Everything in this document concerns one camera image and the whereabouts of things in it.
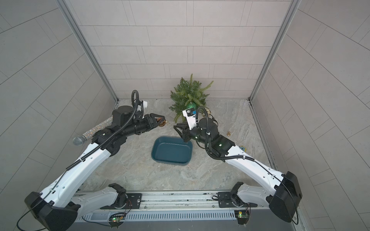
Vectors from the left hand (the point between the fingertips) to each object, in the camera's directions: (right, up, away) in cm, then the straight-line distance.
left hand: (165, 118), depth 68 cm
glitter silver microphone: (-40, -10, -1) cm, 41 cm away
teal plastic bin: (0, -21, +22) cm, 30 cm away
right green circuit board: (+37, -47, 0) cm, 60 cm away
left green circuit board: (-21, -45, -4) cm, 50 cm away
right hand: (+5, -4, 0) cm, 7 cm away
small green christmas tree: (+10, +14, +10) cm, 20 cm away
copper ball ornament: (-1, -2, -2) cm, 3 cm away
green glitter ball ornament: (+12, +7, +8) cm, 16 cm away
